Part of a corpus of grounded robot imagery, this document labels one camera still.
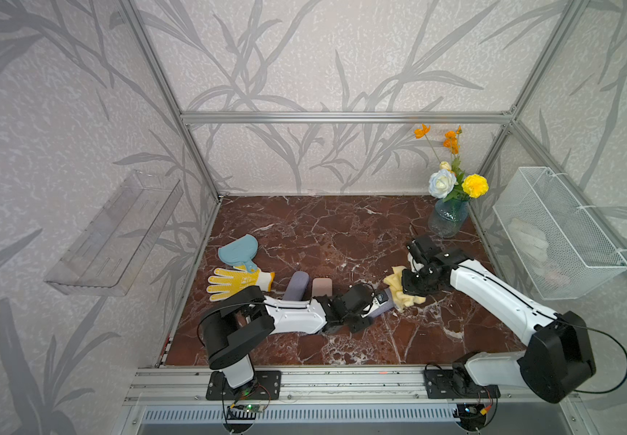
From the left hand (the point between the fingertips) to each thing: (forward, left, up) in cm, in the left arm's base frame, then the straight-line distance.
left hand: (367, 311), depth 85 cm
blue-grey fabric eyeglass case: (+9, +23, -1) cm, 25 cm away
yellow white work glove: (+12, +48, -4) cm, 49 cm away
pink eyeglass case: (+9, +15, -1) cm, 17 cm away
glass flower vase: (+32, -31, +10) cm, 46 cm away
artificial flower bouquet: (+26, -23, +31) cm, 47 cm away
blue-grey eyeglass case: (+1, -5, +2) cm, 6 cm away
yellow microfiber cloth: (+1, -9, +9) cm, 12 cm away
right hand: (+4, -9, +7) cm, 12 cm away
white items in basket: (+11, -45, +22) cm, 51 cm away
